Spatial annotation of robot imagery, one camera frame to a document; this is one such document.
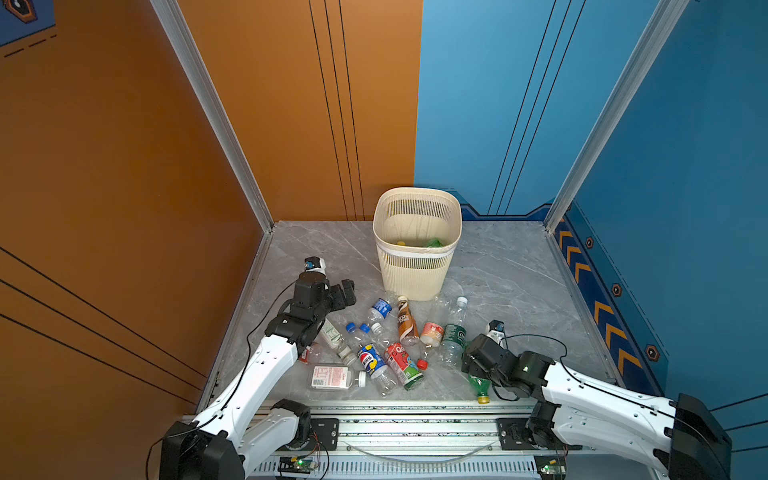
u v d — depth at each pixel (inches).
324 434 29.1
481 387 30.6
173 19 27.5
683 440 16.0
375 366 31.1
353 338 34.7
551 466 28.0
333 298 28.3
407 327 34.0
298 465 27.8
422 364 32.0
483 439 29.2
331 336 33.4
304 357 31.9
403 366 31.1
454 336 33.3
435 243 38.0
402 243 39.6
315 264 28.0
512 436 28.5
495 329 29.1
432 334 33.5
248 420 17.5
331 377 31.0
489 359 24.4
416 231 40.1
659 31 28.2
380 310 35.8
